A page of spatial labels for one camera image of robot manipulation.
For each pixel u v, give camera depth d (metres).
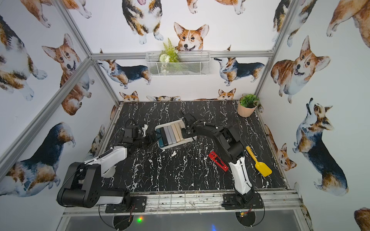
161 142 0.94
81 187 0.42
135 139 0.74
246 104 1.01
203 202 0.76
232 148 0.56
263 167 0.86
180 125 1.03
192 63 0.92
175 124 1.03
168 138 0.95
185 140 0.97
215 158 0.89
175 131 0.98
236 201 0.67
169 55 0.82
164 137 0.97
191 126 0.72
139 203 0.73
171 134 0.98
